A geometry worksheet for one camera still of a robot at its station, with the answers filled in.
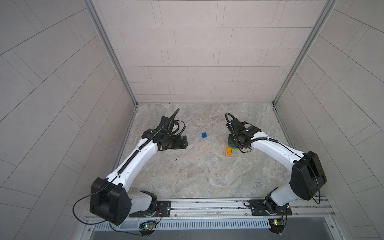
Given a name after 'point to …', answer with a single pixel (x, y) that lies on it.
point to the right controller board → (278, 222)
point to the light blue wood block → (234, 152)
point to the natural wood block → (226, 147)
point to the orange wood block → (229, 152)
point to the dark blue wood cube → (204, 135)
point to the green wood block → (229, 147)
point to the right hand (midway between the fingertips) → (230, 143)
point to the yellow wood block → (231, 149)
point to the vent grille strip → (195, 223)
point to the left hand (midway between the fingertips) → (184, 142)
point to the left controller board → (148, 227)
